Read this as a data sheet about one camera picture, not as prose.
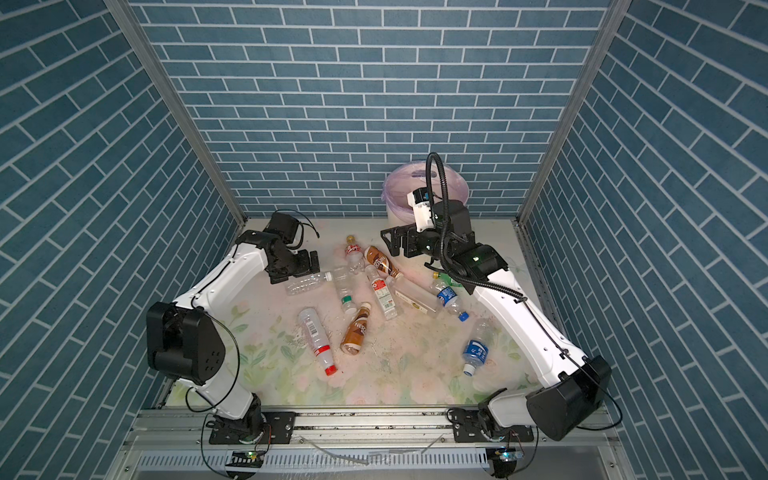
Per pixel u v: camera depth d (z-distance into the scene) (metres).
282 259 0.67
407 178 0.99
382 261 1.02
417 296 0.94
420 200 0.61
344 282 0.99
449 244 0.52
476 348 0.82
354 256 1.05
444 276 0.53
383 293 0.93
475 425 0.74
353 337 0.85
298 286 0.98
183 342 0.45
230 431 0.68
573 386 0.39
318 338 0.85
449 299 0.93
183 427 0.76
